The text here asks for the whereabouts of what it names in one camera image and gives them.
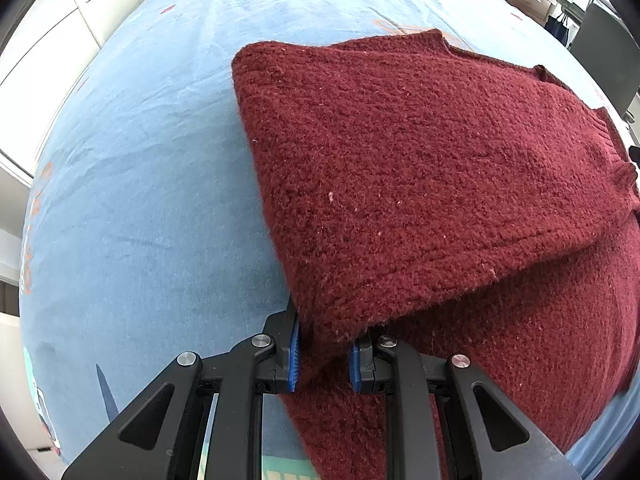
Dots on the dark red knit sweater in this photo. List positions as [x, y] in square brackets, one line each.
[435, 210]

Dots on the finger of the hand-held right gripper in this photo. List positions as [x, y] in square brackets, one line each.
[635, 152]

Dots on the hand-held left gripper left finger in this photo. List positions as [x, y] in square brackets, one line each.
[294, 355]

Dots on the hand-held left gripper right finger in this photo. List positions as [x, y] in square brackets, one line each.
[356, 365]

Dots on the black office chair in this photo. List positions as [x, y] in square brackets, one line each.
[605, 55]

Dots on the dark blue bag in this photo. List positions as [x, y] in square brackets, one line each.
[560, 27]

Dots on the blue printed bed sheet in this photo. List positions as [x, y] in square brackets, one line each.
[150, 185]

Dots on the white wardrobe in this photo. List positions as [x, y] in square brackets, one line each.
[45, 35]

